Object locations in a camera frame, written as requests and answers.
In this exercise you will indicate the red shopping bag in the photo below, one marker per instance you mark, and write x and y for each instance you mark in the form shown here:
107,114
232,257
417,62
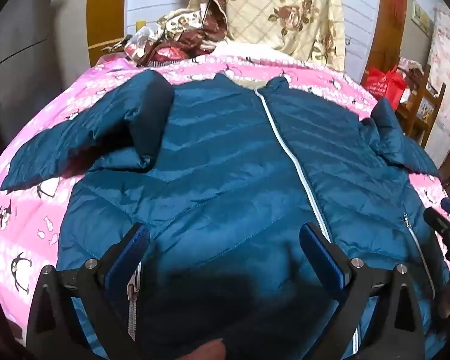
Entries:
382,82

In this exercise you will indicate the person's left hand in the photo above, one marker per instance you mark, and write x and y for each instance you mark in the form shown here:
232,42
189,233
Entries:
206,350

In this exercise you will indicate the pink penguin print blanket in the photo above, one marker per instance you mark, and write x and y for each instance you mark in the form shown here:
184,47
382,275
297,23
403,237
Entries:
30,210

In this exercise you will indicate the wooden chair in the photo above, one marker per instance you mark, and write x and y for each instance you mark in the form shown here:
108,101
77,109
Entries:
416,112

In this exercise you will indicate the brown wooden door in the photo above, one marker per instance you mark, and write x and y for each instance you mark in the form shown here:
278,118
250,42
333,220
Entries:
105,7

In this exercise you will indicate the wall picture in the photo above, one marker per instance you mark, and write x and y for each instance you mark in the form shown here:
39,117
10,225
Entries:
422,15

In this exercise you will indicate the blue puffer jacket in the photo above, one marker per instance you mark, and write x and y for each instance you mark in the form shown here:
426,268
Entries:
217,157

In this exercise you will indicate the brown floral quilt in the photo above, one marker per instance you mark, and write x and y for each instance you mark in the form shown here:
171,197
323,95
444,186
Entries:
213,22

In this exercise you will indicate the red patterned cloth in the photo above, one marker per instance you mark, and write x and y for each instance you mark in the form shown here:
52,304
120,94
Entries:
167,53

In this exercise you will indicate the white pillow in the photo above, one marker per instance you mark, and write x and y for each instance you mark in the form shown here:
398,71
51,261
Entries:
247,50

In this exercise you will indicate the brown wooden door frame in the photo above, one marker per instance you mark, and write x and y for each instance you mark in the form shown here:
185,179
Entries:
382,26

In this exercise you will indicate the cream floral quilt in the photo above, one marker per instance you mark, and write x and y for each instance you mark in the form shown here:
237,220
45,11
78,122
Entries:
285,0

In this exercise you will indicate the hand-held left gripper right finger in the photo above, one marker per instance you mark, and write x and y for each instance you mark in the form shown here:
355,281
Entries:
318,251

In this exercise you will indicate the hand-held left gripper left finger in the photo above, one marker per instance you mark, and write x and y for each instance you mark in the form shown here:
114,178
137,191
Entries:
135,243

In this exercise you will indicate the person's right hand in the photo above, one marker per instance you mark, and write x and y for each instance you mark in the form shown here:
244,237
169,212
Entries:
446,296

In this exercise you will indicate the grey wardrobe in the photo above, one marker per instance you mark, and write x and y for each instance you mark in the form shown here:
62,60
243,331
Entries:
22,45

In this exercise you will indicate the clear plastic bag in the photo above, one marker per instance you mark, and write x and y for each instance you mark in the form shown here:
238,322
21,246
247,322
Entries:
138,41

